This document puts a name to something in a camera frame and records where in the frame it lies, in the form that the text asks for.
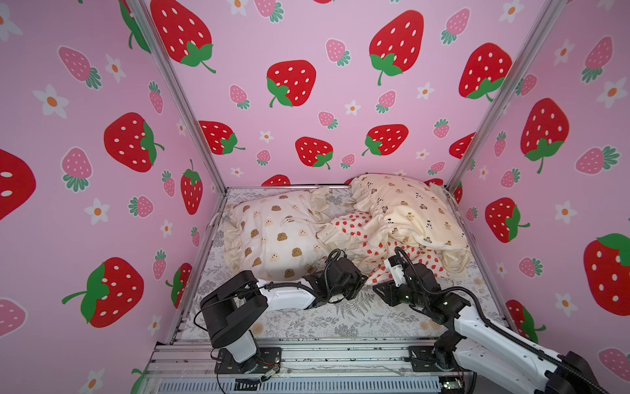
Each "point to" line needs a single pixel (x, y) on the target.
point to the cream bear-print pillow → (417, 213)
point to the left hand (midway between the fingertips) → (375, 277)
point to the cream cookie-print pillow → (272, 235)
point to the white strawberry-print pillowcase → (358, 235)
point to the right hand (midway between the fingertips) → (373, 290)
